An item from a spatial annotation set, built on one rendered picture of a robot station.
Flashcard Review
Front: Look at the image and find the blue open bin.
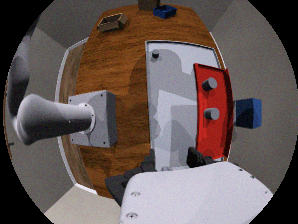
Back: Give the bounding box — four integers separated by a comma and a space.
153, 5, 177, 19

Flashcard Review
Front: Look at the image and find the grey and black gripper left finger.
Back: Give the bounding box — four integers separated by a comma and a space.
104, 149, 158, 207

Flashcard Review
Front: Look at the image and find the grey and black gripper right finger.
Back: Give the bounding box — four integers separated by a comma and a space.
186, 147, 223, 168

